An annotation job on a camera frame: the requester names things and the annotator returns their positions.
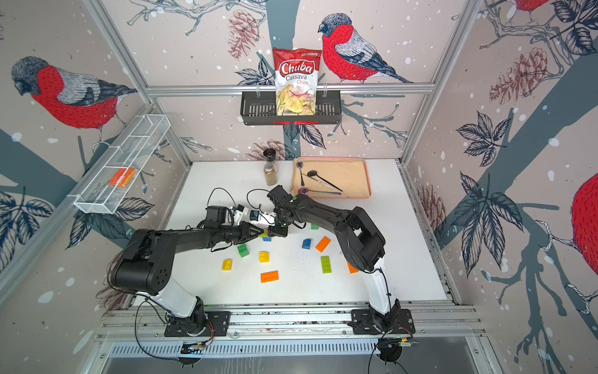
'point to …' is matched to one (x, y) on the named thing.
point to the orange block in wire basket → (126, 177)
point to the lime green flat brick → (326, 264)
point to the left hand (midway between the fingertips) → (263, 229)
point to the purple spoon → (304, 190)
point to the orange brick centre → (323, 244)
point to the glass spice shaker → (270, 167)
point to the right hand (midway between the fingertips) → (272, 228)
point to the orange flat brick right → (351, 268)
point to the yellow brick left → (226, 265)
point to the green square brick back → (314, 227)
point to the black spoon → (313, 173)
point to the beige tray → (332, 177)
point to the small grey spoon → (300, 165)
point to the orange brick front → (269, 276)
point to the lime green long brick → (264, 234)
